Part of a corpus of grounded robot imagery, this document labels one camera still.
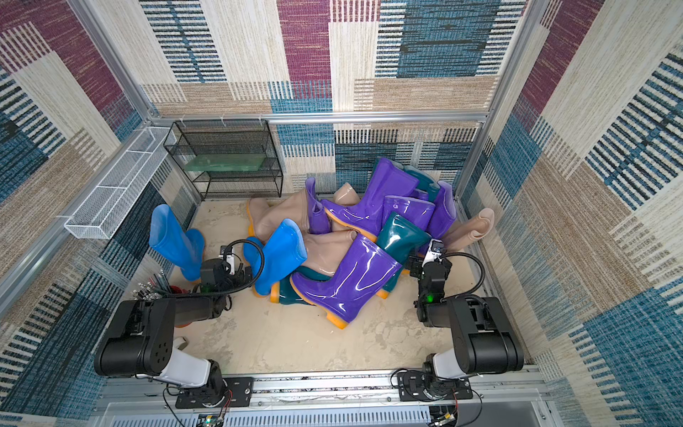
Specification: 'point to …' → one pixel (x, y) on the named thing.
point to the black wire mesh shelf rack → (229, 136)
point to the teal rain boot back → (424, 183)
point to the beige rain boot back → (347, 196)
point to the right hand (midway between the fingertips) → (430, 255)
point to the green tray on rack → (224, 162)
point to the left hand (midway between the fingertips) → (237, 266)
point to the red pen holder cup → (179, 290)
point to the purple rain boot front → (366, 269)
